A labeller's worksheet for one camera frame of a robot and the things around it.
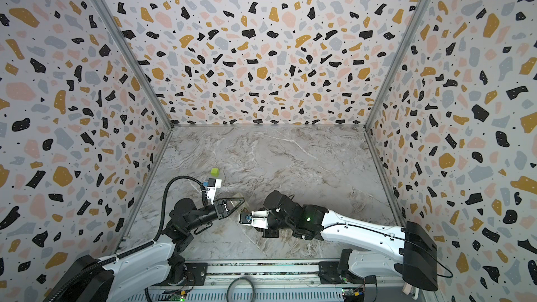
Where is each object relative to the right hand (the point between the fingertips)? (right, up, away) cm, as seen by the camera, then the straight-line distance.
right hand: (249, 216), depth 70 cm
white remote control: (-3, +2, +4) cm, 5 cm away
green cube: (-21, +11, +30) cm, 38 cm away
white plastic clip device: (+53, -24, 0) cm, 58 cm away
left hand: (-3, +5, +2) cm, 6 cm away
